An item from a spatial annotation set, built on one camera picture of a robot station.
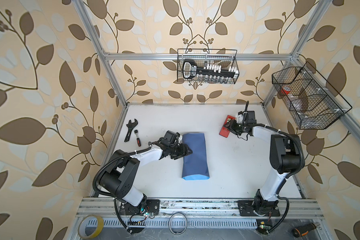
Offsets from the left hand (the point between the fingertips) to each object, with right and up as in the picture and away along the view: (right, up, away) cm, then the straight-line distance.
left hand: (190, 152), depth 87 cm
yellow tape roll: (-50, -28, -19) cm, 60 cm away
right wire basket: (+61, +27, -14) cm, 68 cm away
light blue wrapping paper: (+3, -7, -2) cm, 8 cm away
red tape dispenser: (+23, +13, +9) cm, 28 cm away
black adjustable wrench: (-44, +15, +21) cm, 50 cm away
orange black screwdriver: (+51, -30, -20) cm, 62 cm away
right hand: (+24, +14, +11) cm, 30 cm away
